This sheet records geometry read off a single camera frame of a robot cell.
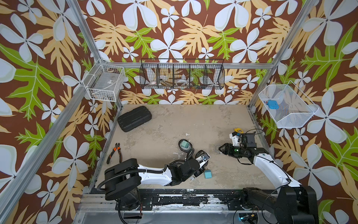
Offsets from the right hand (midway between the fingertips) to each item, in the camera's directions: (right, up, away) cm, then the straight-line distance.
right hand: (221, 148), depth 86 cm
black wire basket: (-26, +51, +11) cm, 58 cm away
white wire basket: (-73, +41, 0) cm, 84 cm away
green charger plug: (-22, +1, +8) cm, 24 cm away
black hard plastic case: (-65, +17, +16) cm, 69 cm away
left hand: (-12, -4, -6) cm, 14 cm away
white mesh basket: (+39, +26, -3) cm, 47 cm away
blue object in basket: (+33, +28, +1) cm, 43 cm away
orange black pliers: (-66, -5, +5) cm, 66 cm away
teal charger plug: (-9, -15, -2) cm, 18 cm away
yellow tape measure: (+18, +10, +16) cm, 27 cm away
